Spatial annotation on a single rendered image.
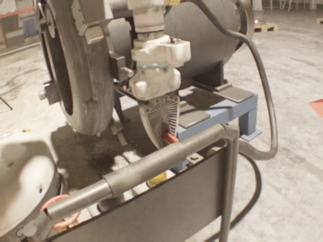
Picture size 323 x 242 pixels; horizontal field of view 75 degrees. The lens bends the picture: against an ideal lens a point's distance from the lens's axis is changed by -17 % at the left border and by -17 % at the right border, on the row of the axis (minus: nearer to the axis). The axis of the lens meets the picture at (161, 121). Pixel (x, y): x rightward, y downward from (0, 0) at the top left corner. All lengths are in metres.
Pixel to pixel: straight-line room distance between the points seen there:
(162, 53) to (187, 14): 0.68
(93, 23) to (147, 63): 0.27
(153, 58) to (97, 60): 0.36
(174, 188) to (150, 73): 0.21
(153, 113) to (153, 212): 0.20
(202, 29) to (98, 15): 0.58
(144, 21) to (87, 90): 0.42
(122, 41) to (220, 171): 0.72
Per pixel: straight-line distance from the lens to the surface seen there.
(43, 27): 0.94
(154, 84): 0.48
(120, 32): 1.05
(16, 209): 0.81
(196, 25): 1.12
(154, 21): 0.46
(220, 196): 0.56
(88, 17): 0.69
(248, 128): 1.42
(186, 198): 0.47
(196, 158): 0.49
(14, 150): 1.03
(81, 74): 0.80
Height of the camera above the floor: 0.77
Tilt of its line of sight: 28 degrees down
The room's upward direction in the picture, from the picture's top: 7 degrees counter-clockwise
